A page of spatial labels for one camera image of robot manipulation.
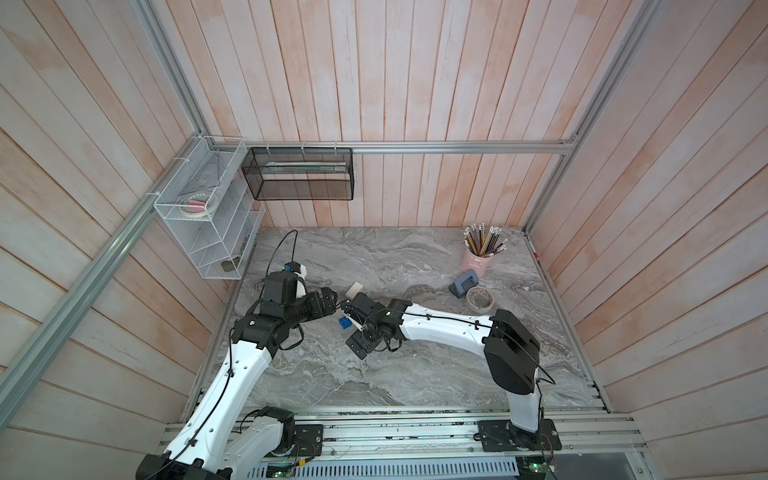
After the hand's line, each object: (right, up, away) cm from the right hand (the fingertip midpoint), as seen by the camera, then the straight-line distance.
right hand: (363, 335), depth 87 cm
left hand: (-10, +11, -9) cm, 17 cm away
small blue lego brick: (-6, +3, +5) cm, 9 cm away
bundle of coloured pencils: (+41, +28, +15) cm, 52 cm away
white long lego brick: (-4, +12, +14) cm, 19 cm away
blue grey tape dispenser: (+34, +14, +14) cm, 39 cm away
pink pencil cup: (+39, +21, +14) cm, 46 cm away
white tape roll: (+40, +9, +14) cm, 43 cm away
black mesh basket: (-23, +53, +17) cm, 60 cm away
